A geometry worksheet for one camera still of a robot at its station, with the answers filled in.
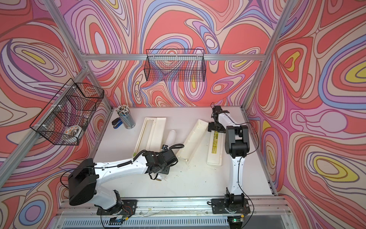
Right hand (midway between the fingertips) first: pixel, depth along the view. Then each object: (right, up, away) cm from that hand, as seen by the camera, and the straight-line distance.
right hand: (218, 133), depth 103 cm
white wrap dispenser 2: (-47, 0, -10) cm, 48 cm away
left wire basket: (-88, +9, -31) cm, 94 cm away
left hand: (-35, -19, -22) cm, 45 cm away
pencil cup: (-65, +12, -7) cm, 67 cm away
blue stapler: (-76, +8, +2) cm, 77 cm away
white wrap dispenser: (-4, -5, -10) cm, 12 cm away
